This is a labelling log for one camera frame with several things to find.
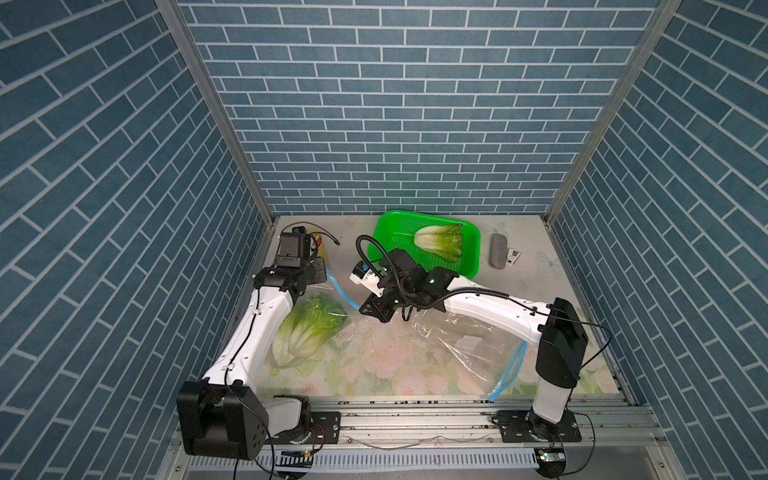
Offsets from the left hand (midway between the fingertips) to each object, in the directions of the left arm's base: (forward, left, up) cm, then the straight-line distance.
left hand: (322, 264), depth 82 cm
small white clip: (+17, -64, -17) cm, 68 cm away
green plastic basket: (+27, -19, -14) cm, 36 cm away
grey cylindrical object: (+20, -59, -16) cm, 64 cm away
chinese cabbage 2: (-15, +3, -7) cm, 17 cm away
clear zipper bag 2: (-18, -45, -19) cm, 52 cm away
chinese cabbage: (+19, -38, -10) cm, 44 cm away
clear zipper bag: (-21, -5, -20) cm, 30 cm away
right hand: (-13, -13, -2) cm, 18 cm away
